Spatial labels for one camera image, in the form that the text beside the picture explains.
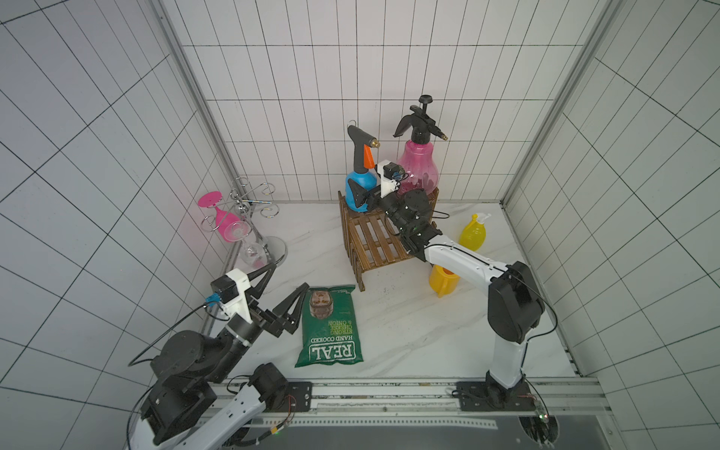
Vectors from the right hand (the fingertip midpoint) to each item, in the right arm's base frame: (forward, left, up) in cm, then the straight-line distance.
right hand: (350, 176), depth 74 cm
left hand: (-31, +9, -1) cm, 33 cm away
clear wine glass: (-12, +30, -23) cm, 40 cm away
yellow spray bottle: (+6, -42, -30) cm, 52 cm away
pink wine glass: (-11, +33, -10) cm, 36 cm away
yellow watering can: (-15, -29, -29) cm, 43 cm away
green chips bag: (-29, +5, -33) cm, 45 cm away
